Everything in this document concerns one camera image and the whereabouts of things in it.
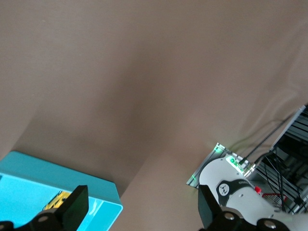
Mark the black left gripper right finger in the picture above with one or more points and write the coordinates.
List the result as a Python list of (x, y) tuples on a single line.
[(207, 207)]

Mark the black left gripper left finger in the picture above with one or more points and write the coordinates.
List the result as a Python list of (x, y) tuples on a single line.
[(74, 207)]

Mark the yellow beetle toy car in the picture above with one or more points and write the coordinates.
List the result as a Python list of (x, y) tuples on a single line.
[(56, 201)]

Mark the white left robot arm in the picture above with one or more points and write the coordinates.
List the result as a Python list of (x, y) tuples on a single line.
[(240, 199)]

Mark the red left base cap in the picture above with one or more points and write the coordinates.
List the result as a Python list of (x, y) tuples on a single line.
[(258, 190)]

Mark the turquoise plastic bin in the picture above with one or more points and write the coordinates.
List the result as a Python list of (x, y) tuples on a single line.
[(29, 173)]

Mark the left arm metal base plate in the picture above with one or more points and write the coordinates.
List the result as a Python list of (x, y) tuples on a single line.
[(204, 166)]

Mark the aluminium extrusion table frame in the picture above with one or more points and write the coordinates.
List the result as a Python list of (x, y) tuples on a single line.
[(288, 130)]

